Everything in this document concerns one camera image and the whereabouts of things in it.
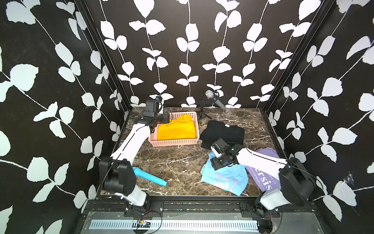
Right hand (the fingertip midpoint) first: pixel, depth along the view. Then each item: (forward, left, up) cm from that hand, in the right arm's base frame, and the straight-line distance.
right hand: (214, 161), depth 87 cm
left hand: (+22, +30, +21) cm, 42 cm away
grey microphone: (+36, +2, +23) cm, 43 cm away
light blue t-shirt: (-9, -11, -4) cm, 15 cm away
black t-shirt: (+25, -3, -2) cm, 26 cm away
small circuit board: (-31, +38, -4) cm, 50 cm away
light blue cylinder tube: (-7, +44, -1) cm, 45 cm away
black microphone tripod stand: (+36, +8, +3) cm, 37 cm away
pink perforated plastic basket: (+19, +42, -2) cm, 46 cm away
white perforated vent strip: (-32, +25, -4) cm, 41 cm away
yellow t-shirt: (+27, +22, -3) cm, 35 cm away
